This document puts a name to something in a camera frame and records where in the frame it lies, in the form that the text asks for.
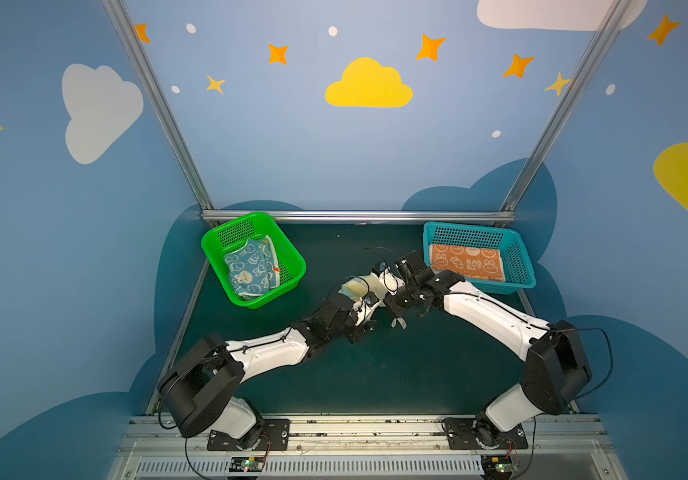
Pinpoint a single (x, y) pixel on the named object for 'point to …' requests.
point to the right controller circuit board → (496, 465)
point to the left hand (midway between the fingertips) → (372, 313)
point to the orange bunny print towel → (481, 263)
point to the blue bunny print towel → (255, 269)
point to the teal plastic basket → (519, 276)
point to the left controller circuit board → (246, 464)
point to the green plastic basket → (231, 237)
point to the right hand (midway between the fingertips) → (389, 297)
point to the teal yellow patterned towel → (356, 287)
